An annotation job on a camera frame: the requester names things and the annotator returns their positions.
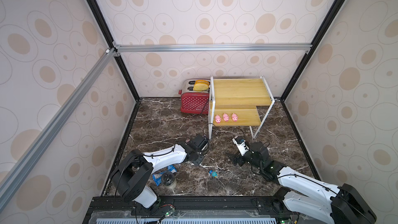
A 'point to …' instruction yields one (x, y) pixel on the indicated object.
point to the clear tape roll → (169, 179)
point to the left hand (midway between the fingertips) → (201, 157)
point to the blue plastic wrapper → (157, 178)
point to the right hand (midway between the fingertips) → (232, 150)
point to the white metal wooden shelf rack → (233, 102)
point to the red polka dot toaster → (192, 101)
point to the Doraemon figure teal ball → (214, 173)
